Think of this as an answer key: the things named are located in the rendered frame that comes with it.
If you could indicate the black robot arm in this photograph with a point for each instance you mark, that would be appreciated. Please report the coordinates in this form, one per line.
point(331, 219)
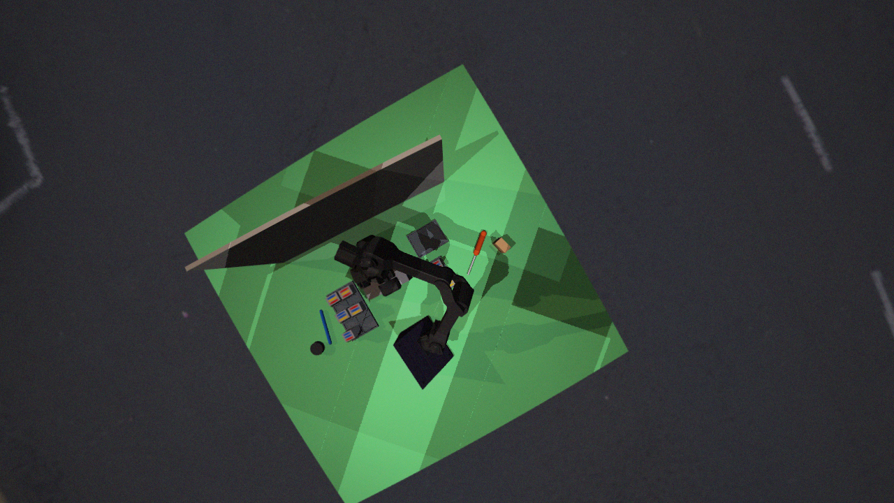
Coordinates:
point(379, 255)

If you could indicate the red-handled screwdriver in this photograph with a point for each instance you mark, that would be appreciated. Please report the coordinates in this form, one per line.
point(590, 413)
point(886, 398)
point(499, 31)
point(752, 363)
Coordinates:
point(478, 247)

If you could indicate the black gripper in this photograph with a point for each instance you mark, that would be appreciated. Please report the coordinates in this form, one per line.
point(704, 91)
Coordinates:
point(389, 285)

